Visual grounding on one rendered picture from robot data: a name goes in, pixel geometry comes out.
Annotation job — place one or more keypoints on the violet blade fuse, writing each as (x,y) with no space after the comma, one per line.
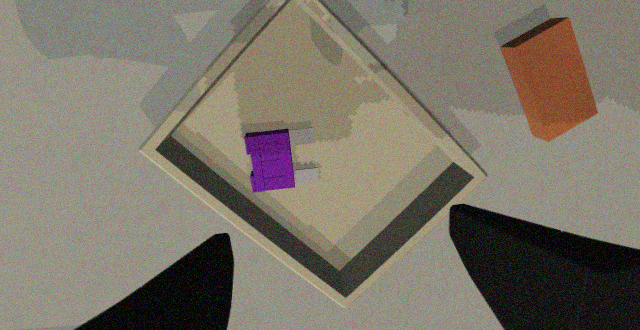
(272,160)

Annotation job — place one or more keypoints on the orange rectangular block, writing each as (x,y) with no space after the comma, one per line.
(550,79)

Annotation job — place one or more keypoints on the beige square tray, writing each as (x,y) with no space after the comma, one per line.
(389,171)

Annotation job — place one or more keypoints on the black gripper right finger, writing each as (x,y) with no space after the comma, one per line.
(534,277)

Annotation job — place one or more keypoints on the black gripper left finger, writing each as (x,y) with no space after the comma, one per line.
(194,293)

